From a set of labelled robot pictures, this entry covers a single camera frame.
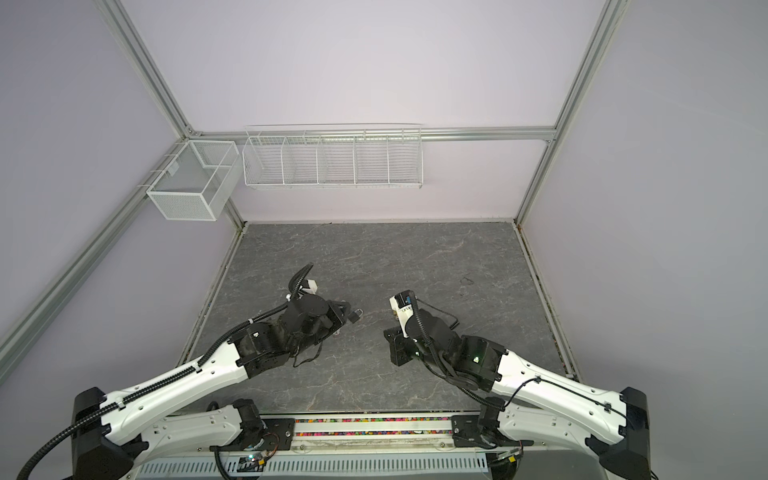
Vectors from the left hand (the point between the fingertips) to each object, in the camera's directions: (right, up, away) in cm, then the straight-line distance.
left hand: (351, 312), depth 73 cm
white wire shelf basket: (-10, +47, +26) cm, 54 cm away
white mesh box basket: (-55, +39, +27) cm, 73 cm away
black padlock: (-1, -5, +18) cm, 18 cm away
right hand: (+9, -5, -4) cm, 11 cm away
